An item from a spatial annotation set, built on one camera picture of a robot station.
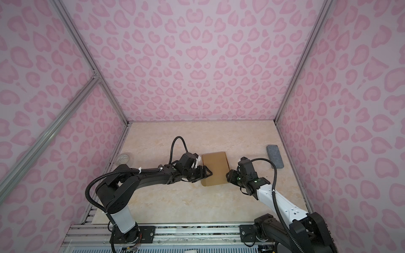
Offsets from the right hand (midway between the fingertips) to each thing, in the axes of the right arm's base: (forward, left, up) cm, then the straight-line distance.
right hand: (229, 175), depth 85 cm
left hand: (+1, +10, 0) cm, 10 cm away
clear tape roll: (+12, +65, -5) cm, 67 cm away
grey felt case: (+15, -29, -4) cm, 33 cm away
